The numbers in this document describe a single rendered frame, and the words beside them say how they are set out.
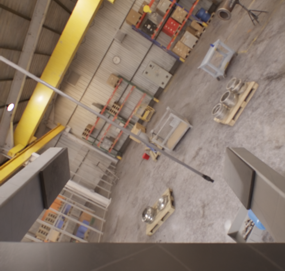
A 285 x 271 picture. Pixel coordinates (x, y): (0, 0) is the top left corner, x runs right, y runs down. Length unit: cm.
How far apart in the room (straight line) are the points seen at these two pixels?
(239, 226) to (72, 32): 1080
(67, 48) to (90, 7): 226
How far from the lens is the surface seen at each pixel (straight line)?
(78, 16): 1201
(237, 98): 579
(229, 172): 17
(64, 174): 16
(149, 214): 632
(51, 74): 1225
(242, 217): 400
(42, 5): 1209
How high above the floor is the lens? 274
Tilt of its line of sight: 10 degrees down
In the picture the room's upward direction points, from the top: 59 degrees counter-clockwise
